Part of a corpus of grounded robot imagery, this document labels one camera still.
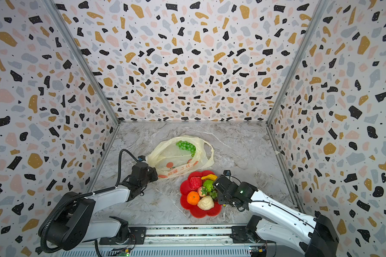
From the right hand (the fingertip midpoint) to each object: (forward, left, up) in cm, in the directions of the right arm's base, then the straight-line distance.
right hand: (221, 196), depth 79 cm
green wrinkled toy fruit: (+6, +6, 0) cm, 9 cm away
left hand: (+16, +36, -2) cm, 39 cm away
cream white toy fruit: (-3, +8, -1) cm, 8 cm away
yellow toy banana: (+11, +5, -1) cm, 13 cm away
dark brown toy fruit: (+2, +4, -2) cm, 4 cm away
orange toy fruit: (0, +14, -2) cm, 15 cm away
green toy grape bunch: (+33, +22, -2) cm, 40 cm away
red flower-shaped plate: (+6, +19, -5) cm, 21 cm away
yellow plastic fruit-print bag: (+28, +26, -7) cm, 38 cm away
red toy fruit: (+7, +14, 0) cm, 15 cm away
